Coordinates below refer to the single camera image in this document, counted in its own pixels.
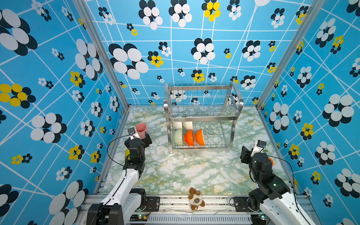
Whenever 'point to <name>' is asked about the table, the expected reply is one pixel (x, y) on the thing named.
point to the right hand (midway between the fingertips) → (249, 148)
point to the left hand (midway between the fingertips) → (140, 133)
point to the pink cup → (141, 128)
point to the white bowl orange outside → (199, 137)
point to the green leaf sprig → (265, 150)
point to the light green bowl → (177, 135)
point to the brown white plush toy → (195, 199)
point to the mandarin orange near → (272, 161)
